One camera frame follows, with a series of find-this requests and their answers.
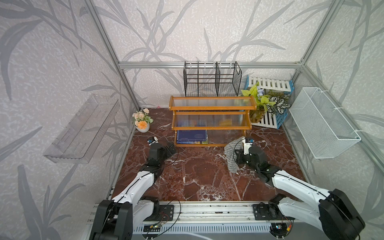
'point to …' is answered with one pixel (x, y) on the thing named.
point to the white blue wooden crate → (285, 86)
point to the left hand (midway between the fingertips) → (168, 146)
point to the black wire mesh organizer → (211, 79)
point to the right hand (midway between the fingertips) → (234, 149)
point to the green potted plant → (257, 115)
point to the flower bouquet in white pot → (142, 121)
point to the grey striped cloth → (229, 149)
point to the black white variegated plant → (280, 103)
